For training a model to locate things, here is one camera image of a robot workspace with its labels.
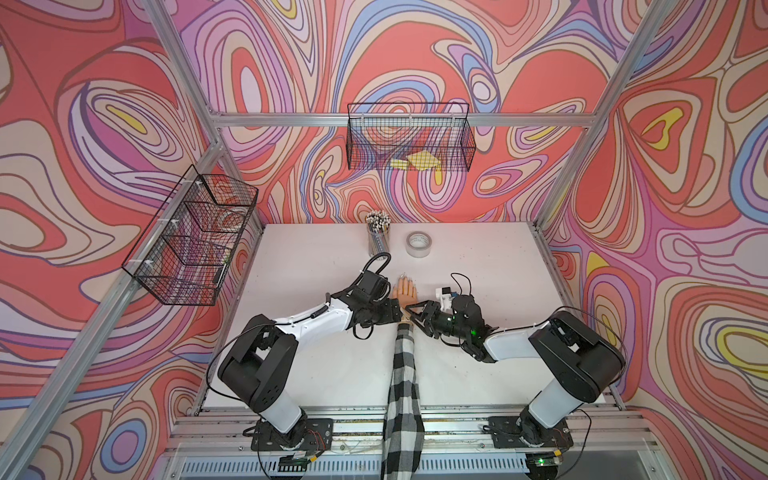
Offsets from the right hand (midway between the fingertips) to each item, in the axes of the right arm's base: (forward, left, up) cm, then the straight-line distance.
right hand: (407, 319), depth 86 cm
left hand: (+2, +3, -1) cm, 4 cm away
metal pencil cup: (+28, +8, +11) cm, 31 cm away
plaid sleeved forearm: (-30, +3, -1) cm, 30 cm away
